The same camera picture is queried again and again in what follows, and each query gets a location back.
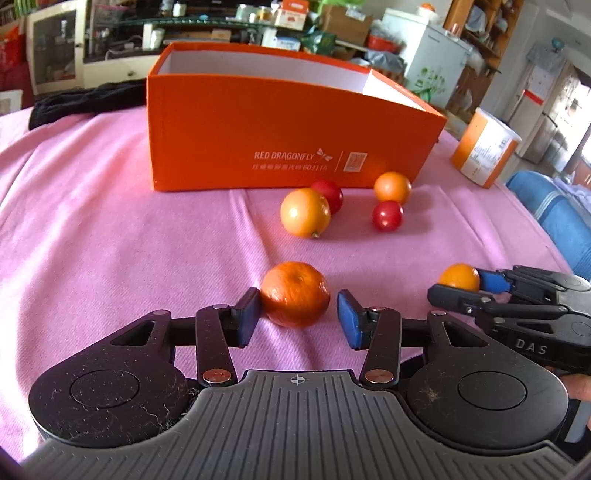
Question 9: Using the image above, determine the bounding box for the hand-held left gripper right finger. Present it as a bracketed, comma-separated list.
[336, 290, 489, 387]

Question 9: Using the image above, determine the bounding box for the red cherry tomato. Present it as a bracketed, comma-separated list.
[372, 200, 404, 232]
[310, 179, 344, 215]

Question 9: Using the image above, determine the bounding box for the blue white box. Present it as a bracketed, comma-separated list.
[263, 33, 301, 49]

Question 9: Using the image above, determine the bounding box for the blue sofa cover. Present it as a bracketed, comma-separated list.
[505, 170, 591, 282]

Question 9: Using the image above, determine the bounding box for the wooden shelf unit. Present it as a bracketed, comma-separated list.
[443, 0, 525, 112]

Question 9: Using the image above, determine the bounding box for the pink tablecloth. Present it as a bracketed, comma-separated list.
[0, 99, 575, 462]

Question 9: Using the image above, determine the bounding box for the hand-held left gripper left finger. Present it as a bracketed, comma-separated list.
[106, 287, 264, 387]

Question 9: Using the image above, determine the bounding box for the green bag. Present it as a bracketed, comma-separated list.
[300, 28, 337, 55]

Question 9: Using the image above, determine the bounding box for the wall calendar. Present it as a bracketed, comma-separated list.
[522, 65, 552, 107]

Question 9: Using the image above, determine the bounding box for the orange cardboard box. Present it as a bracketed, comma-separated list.
[146, 41, 448, 192]

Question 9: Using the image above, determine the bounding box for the person's right hand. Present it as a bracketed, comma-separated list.
[561, 374, 591, 402]

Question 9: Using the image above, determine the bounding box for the orange cherry tomato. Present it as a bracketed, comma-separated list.
[373, 171, 413, 206]
[438, 263, 481, 292]

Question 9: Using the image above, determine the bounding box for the red plastic basin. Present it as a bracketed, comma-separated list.
[367, 34, 400, 54]

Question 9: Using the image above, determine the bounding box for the white chest freezer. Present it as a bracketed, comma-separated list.
[381, 7, 474, 109]

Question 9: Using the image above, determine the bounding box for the white glass door cabinet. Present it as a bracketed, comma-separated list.
[25, 0, 86, 95]

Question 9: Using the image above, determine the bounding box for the black cloth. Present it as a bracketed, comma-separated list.
[28, 79, 148, 131]

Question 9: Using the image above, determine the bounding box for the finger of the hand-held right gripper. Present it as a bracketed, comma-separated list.
[427, 284, 570, 329]
[478, 265, 563, 304]

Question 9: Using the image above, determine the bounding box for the brown cardboard box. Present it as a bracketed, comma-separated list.
[320, 4, 374, 34]

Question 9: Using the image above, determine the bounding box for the large orange tomato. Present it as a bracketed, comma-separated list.
[280, 188, 332, 239]

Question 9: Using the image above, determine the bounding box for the orange mandarin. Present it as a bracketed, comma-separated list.
[260, 261, 332, 329]

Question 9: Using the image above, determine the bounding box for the orange labelled canister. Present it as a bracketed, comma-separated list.
[450, 107, 522, 189]

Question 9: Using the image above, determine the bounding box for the orange white medicine box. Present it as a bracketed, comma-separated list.
[274, 0, 310, 28]

